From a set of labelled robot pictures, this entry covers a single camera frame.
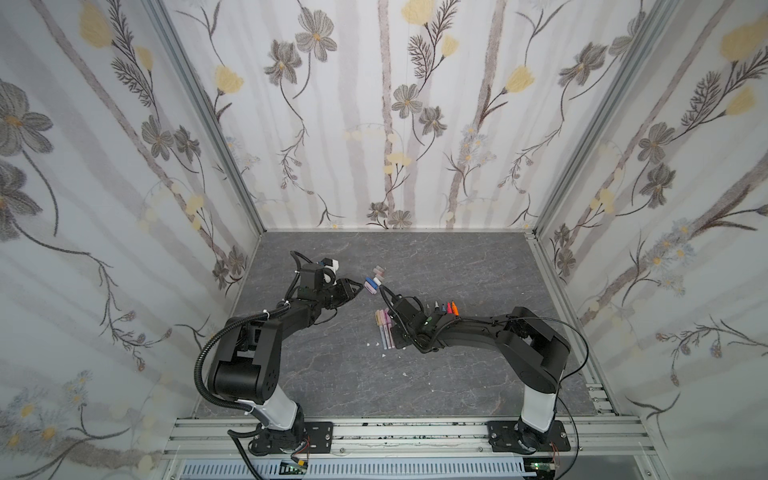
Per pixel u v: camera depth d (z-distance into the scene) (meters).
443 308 0.98
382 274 1.08
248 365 0.46
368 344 0.91
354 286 0.89
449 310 0.98
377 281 1.04
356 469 0.70
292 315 0.63
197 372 0.43
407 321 0.72
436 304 0.98
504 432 0.75
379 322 0.94
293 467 0.72
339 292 0.82
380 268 1.08
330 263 0.88
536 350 0.49
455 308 0.98
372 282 1.04
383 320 0.93
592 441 0.75
